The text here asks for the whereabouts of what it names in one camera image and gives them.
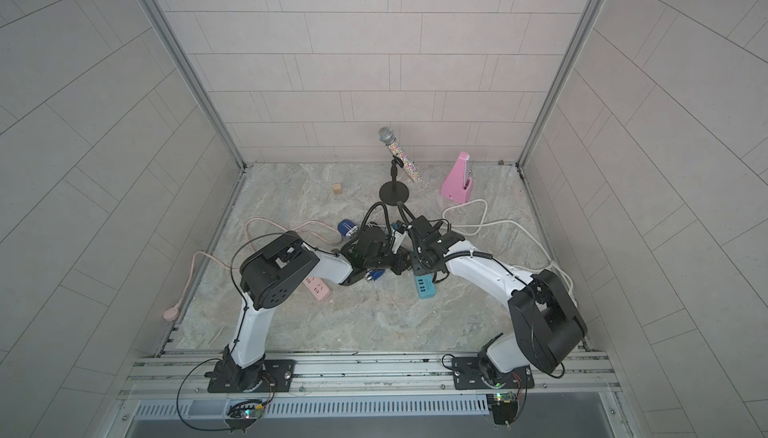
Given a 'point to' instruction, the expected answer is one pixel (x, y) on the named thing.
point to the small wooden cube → (337, 188)
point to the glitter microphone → (387, 135)
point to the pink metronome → (457, 184)
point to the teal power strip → (427, 289)
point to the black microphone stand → (394, 193)
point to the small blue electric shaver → (377, 273)
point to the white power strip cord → (483, 222)
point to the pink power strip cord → (173, 312)
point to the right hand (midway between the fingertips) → (422, 263)
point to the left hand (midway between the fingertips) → (423, 259)
